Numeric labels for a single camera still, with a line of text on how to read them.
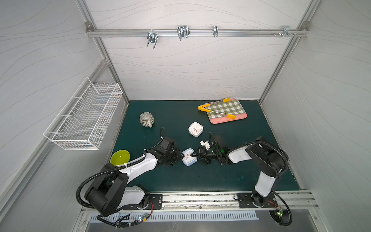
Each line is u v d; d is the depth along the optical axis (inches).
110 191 16.3
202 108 44.6
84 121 27.1
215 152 30.9
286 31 30.1
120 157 34.0
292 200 29.6
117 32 30.2
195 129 39.2
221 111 45.0
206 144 34.8
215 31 30.8
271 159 19.4
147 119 42.2
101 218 25.2
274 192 25.2
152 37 31.3
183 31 30.1
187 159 33.5
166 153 26.9
